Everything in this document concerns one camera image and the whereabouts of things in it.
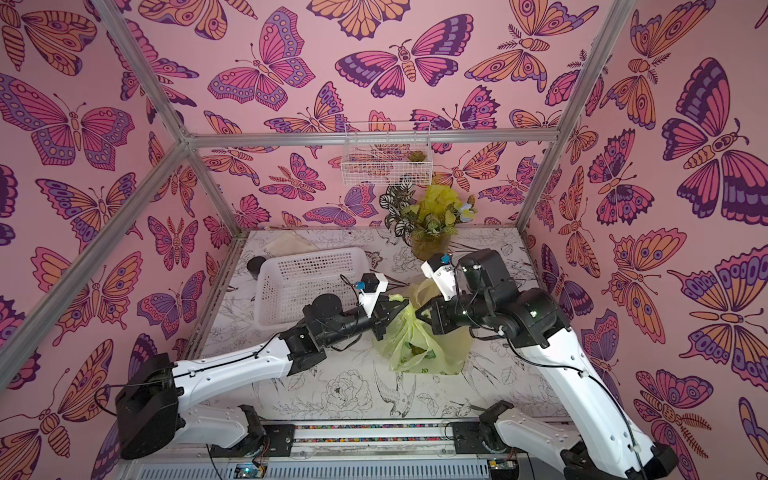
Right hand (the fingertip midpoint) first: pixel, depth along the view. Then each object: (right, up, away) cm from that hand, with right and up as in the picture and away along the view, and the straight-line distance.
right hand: (420, 310), depth 63 cm
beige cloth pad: (-46, +17, +55) cm, 74 cm away
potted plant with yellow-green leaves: (+6, +23, +35) cm, 42 cm away
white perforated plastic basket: (-43, +2, +41) cm, 59 cm away
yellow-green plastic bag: (-1, -9, +5) cm, 10 cm away
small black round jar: (-54, +8, +41) cm, 68 cm away
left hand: (-2, +1, +4) cm, 5 cm away
